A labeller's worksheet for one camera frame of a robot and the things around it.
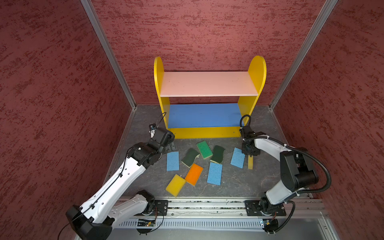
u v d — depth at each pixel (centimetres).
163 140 55
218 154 92
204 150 95
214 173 85
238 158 92
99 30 79
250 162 85
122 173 44
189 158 91
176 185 80
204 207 76
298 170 46
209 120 87
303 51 88
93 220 37
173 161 90
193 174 85
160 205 75
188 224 77
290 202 67
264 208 67
